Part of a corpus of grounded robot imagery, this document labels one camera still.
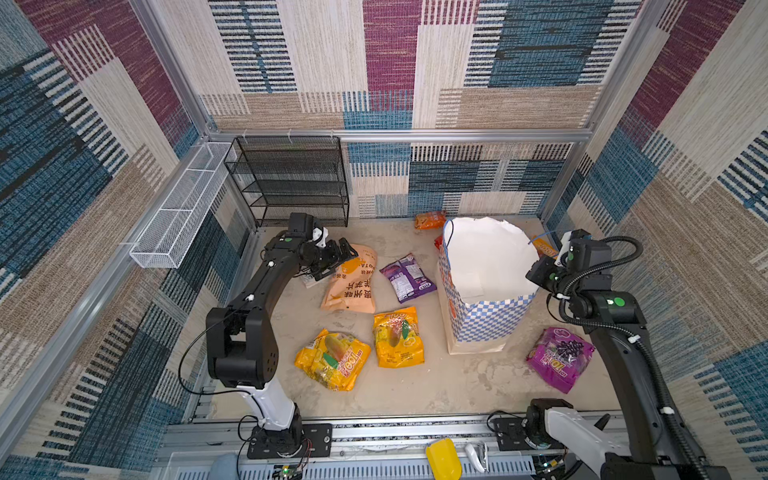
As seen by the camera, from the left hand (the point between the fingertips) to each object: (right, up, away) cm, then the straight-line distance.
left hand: (347, 255), depth 88 cm
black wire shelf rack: (-22, +27, +20) cm, 41 cm away
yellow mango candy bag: (-3, -28, -7) cm, 29 cm away
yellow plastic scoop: (+25, -47, -18) cm, 56 cm away
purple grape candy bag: (+57, -27, -7) cm, 63 cm away
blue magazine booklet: (-10, -7, -3) cm, 13 cm away
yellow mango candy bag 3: (+51, +3, -12) cm, 53 cm away
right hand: (+47, -3, -14) cm, 49 cm away
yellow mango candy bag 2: (+15, -24, -3) cm, 28 cm away
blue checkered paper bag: (+43, -12, +10) cm, 46 cm away
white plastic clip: (+32, -46, -18) cm, 59 cm away
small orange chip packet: (+28, +13, +28) cm, 41 cm away
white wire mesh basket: (-55, +15, +10) cm, 57 cm away
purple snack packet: (+18, -8, +11) cm, 22 cm away
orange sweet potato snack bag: (0, -11, +9) cm, 14 cm away
